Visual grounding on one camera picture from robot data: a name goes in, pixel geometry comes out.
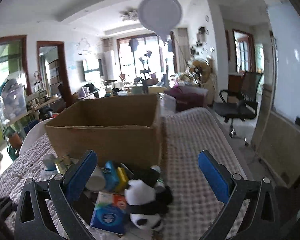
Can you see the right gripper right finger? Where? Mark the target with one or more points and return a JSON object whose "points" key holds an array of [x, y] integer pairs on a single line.
{"points": [[261, 219]]}

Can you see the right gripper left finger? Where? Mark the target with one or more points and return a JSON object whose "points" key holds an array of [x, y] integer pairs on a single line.
{"points": [[65, 191]]}

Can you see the white plastic pipe fitting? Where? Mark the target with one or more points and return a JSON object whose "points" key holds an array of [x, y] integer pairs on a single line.
{"points": [[96, 182]]}

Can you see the blue tissue pack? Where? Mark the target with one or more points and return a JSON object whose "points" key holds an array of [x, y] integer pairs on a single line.
{"points": [[110, 213]]}

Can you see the panda plush toy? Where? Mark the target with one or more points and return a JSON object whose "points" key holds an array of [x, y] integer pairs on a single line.
{"points": [[148, 199]]}

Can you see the green yellow tissue pack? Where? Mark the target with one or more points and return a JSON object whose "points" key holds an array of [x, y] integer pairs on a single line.
{"points": [[63, 164]]}

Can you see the white floral bed sheet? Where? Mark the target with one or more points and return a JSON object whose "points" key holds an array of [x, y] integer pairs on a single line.
{"points": [[28, 165]]}

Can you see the whiteboard on stand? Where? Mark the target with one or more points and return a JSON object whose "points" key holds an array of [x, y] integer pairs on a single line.
{"points": [[280, 142]]}

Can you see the blue plastic block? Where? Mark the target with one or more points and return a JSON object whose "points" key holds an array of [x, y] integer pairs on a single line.
{"points": [[110, 176]]}

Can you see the yellow plastic block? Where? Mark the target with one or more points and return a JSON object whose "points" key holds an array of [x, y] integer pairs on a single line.
{"points": [[123, 180]]}

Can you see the checkered bed quilt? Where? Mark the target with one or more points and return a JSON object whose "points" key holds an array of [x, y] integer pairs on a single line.
{"points": [[195, 206]]}

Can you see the black office chair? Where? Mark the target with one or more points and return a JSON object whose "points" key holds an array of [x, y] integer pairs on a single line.
{"points": [[245, 108]]}

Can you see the cardboard box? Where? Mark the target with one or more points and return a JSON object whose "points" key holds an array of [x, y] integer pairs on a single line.
{"points": [[123, 129]]}

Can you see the purple storage box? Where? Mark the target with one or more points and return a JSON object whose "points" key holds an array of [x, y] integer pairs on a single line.
{"points": [[187, 97]]}

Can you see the standing fan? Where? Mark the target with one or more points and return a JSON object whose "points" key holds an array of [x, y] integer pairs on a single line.
{"points": [[200, 70]]}

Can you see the white ring lamp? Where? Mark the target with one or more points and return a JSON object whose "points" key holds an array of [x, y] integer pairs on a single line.
{"points": [[160, 16]]}

